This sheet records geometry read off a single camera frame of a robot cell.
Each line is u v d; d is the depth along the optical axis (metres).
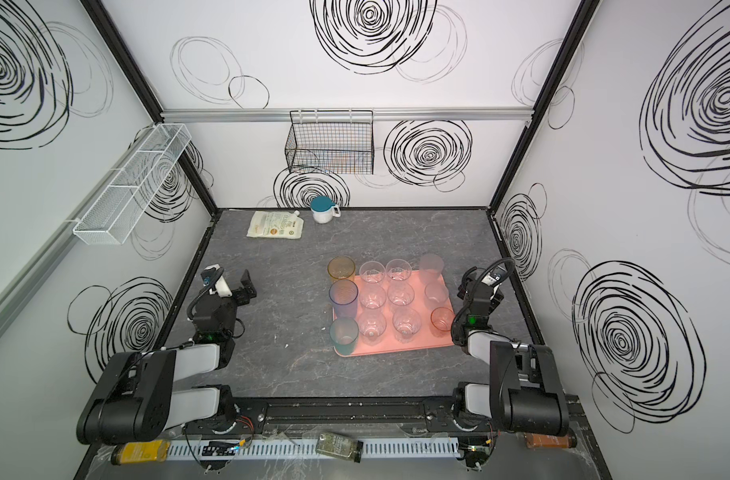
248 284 0.83
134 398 0.46
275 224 1.15
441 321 0.88
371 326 0.87
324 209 1.12
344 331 0.83
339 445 0.67
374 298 0.90
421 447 0.71
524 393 0.43
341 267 0.91
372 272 0.97
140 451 0.66
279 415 0.75
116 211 0.73
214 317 0.66
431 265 0.96
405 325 0.88
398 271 0.97
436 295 0.94
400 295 0.91
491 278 0.74
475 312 0.69
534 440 0.68
